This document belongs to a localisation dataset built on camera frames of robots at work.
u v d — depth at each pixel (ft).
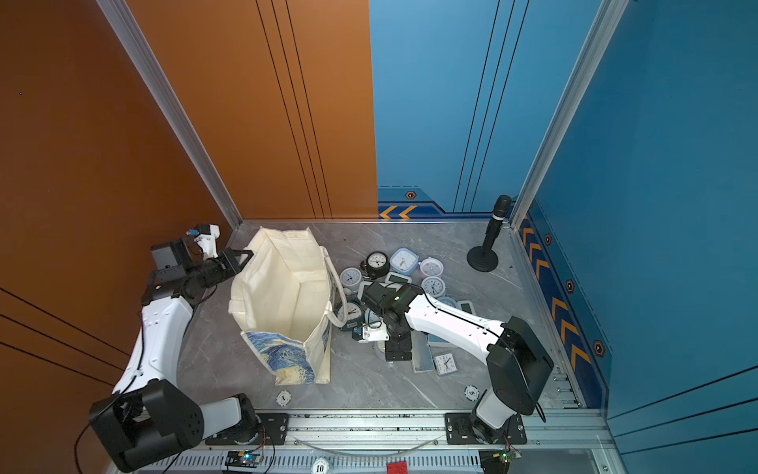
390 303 1.93
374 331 2.33
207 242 2.29
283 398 2.58
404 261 3.38
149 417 1.41
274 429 2.38
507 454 2.28
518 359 1.36
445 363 2.71
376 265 3.37
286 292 3.15
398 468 2.20
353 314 2.90
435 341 2.85
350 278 3.19
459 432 2.38
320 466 2.08
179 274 1.94
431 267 3.36
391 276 3.26
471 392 2.60
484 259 3.50
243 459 2.32
